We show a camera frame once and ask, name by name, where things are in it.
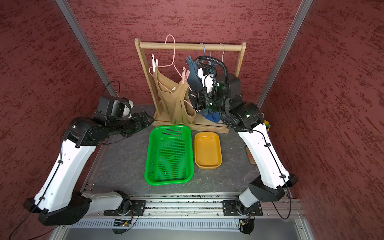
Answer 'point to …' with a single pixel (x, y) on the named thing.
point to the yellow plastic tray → (208, 150)
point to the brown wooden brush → (250, 157)
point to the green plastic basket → (169, 159)
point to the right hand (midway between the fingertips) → (188, 97)
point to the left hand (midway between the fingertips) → (146, 127)
